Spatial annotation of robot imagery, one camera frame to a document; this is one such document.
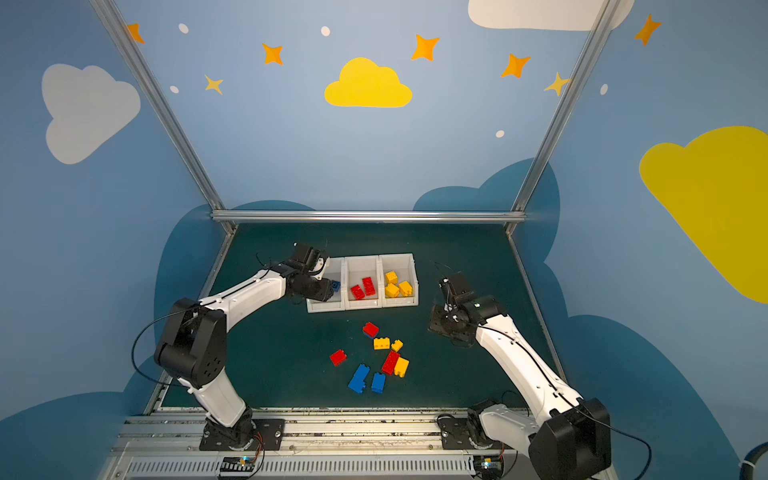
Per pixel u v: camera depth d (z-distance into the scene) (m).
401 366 0.84
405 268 1.08
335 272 0.98
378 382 0.80
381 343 0.89
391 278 1.01
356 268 1.06
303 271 0.73
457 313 0.57
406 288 1.00
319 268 0.81
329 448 0.74
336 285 0.99
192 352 0.47
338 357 0.87
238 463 0.72
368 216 1.23
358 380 0.83
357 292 1.00
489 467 0.73
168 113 0.86
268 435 0.74
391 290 0.99
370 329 0.91
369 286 1.01
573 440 0.38
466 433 0.74
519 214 1.16
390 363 0.85
